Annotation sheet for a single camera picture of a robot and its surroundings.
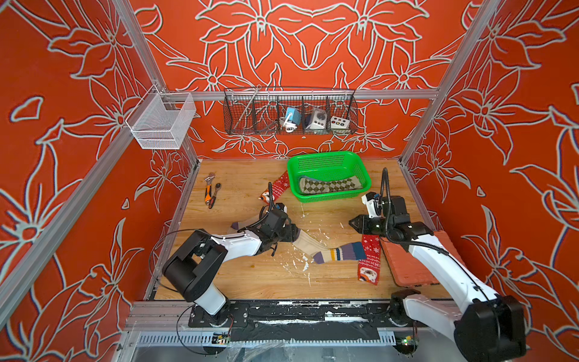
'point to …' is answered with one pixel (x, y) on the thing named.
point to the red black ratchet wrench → (212, 200)
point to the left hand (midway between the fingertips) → (292, 228)
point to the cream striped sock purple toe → (240, 225)
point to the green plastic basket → (317, 176)
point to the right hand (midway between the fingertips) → (348, 221)
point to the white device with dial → (319, 119)
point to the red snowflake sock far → (276, 189)
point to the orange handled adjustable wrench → (208, 191)
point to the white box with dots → (339, 123)
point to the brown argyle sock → (311, 185)
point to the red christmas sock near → (369, 268)
